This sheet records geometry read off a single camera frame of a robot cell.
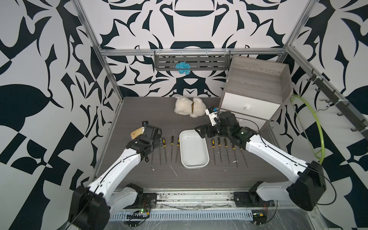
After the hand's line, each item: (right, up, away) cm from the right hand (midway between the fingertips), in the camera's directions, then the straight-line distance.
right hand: (202, 124), depth 79 cm
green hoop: (+52, -1, -13) cm, 54 cm away
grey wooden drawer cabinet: (+30, +19, +3) cm, 36 cm away
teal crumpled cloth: (-10, +34, +13) cm, 38 cm away
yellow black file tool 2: (+13, -15, +15) cm, 25 cm away
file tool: (-17, -14, +15) cm, 27 cm away
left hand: (-29, -8, +5) cm, 31 cm away
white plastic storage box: (-3, -17, +13) cm, 22 cm away
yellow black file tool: (-13, -14, +13) cm, 23 cm away
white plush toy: (-1, +9, +25) cm, 27 cm away
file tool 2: (+13, -8, -22) cm, 27 cm away
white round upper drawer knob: (+27, +9, +4) cm, 28 cm away
